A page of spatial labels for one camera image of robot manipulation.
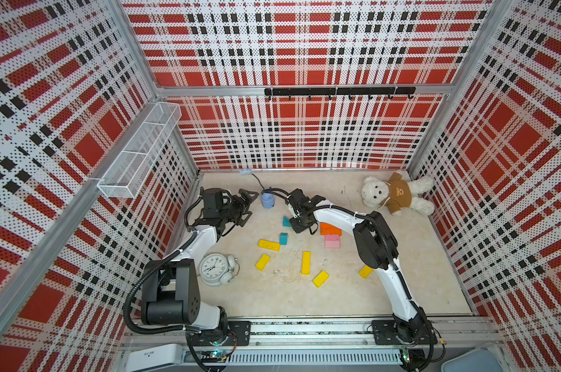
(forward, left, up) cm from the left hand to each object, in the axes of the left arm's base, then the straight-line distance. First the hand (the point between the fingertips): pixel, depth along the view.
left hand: (259, 200), depth 87 cm
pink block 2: (-10, -29, -18) cm, 35 cm away
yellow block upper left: (-11, -4, -16) cm, 20 cm away
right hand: (-1, -17, -16) cm, 23 cm away
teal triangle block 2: (-7, -9, -17) cm, 21 cm away
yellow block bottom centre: (-24, -23, -18) cm, 38 cm away
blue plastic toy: (+10, -1, -13) cm, 16 cm away
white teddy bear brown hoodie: (+11, -59, -10) cm, 61 cm away
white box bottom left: (-48, +27, -10) cm, 56 cm away
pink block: (-6, -29, -16) cm, 34 cm away
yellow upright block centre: (-18, -18, -16) cm, 30 cm away
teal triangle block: (0, -9, -17) cm, 19 cm away
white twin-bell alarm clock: (-22, +16, -13) cm, 30 cm away
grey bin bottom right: (-49, -68, -16) cm, 85 cm away
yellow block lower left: (-17, 0, -17) cm, 25 cm away
